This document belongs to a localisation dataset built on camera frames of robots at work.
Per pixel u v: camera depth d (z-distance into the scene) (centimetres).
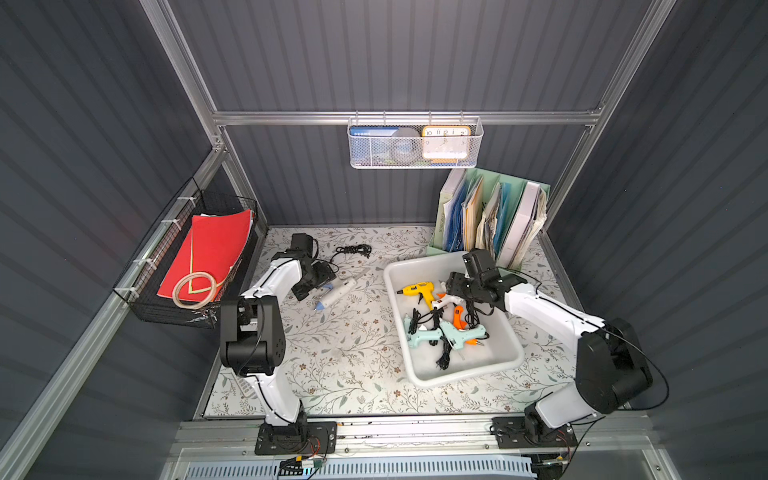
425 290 99
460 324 91
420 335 88
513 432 73
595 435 74
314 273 86
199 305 66
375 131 85
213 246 72
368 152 85
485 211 91
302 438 67
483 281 67
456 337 86
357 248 112
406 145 91
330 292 99
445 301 92
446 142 89
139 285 61
